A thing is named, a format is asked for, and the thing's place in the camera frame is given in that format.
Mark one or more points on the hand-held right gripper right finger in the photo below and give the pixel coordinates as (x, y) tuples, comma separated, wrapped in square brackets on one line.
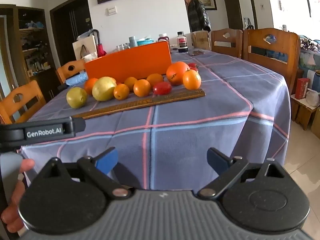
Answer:
[(217, 160)]

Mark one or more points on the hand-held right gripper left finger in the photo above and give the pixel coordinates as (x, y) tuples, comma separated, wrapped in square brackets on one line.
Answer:
[(107, 160)]

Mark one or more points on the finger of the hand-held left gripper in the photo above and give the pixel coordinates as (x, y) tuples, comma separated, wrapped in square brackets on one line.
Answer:
[(78, 125)]

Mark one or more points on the small green pear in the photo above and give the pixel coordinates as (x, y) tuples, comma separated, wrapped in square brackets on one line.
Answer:
[(76, 97)]

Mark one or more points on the large yellow-green pear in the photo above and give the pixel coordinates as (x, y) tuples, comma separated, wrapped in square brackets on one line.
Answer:
[(103, 88)]

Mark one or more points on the orange cardboard box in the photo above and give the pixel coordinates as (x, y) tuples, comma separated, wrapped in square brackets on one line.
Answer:
[(125, 62)]

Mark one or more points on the orange with pointed end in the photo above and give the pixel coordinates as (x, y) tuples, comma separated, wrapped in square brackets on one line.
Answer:
[(192, 79)]

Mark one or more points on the large reddish orange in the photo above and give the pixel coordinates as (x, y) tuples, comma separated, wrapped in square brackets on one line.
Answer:
[(178, 73)]

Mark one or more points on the person's left hand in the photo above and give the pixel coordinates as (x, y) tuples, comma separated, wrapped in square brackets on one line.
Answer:
[(12, 210)]

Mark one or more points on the light wooden chair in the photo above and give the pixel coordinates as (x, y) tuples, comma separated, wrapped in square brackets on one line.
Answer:
[(25, 105), (77, 66)]

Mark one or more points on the blue plaid tablecloth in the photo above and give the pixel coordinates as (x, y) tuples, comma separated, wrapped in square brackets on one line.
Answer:
[(200, 130)]

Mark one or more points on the blue cloth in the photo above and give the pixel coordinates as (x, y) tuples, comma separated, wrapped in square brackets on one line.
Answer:
[(76, 80)]

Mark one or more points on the long wooden board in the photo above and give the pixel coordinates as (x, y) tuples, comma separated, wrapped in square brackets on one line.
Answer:
[(150, 101)]

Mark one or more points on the beige paper bag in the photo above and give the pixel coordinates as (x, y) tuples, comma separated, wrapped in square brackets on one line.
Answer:
[(83, 47)]

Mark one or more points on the red umbrella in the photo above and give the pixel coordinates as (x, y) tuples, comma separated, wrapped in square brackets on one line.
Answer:
[(101, 48)]

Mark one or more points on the glass jar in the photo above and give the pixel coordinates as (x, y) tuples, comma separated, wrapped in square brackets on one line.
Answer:
[(122, 47)]

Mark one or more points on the dark wooden shelf cabinet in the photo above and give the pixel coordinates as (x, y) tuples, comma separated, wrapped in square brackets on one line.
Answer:
[(32, 47)]

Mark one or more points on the dark wooden door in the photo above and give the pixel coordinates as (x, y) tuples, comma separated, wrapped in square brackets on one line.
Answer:
[(65, 30)]

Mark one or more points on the small wooden stool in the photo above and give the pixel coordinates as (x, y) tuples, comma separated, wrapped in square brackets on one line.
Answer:
[(302, 115)]

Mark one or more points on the grey cup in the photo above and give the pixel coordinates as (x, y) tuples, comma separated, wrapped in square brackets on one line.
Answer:
[(132, 41)]

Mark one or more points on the printed cardboard carton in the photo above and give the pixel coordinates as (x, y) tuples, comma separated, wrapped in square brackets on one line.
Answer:
[(316, 125)]

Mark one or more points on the teal container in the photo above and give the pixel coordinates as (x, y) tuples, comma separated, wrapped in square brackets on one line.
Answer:
[(145, 42)]

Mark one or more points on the smartphone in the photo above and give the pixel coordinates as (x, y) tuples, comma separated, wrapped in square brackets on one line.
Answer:
[(196, 52)]

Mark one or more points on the red box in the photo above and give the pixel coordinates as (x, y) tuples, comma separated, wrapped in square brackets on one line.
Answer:
[(302, 88)]

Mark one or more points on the white plastic bag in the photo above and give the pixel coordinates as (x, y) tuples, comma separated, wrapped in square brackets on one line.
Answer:
[(313, 98)]

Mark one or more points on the dark wooden chair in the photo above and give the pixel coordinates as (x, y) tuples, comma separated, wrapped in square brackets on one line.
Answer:
[(285, 55), (235, 43)]

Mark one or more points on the brown cardboard box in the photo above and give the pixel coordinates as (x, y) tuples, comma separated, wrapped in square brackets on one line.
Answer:
[(200, 41)]

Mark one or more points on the purple bottle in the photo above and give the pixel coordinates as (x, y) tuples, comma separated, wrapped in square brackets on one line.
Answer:
[(163, 38)]

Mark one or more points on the dark bottle with white label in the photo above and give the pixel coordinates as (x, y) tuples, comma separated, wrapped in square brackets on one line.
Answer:
[(182, 42)]

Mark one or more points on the small hanging bag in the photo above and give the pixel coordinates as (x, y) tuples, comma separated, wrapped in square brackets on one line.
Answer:
[(250, 23)]

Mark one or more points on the dark hanging coat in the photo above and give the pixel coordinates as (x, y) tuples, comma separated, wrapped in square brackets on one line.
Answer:
[(198, 15)]

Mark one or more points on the white wall switch panel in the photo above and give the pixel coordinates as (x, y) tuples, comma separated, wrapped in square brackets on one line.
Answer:
[(111, 10)]

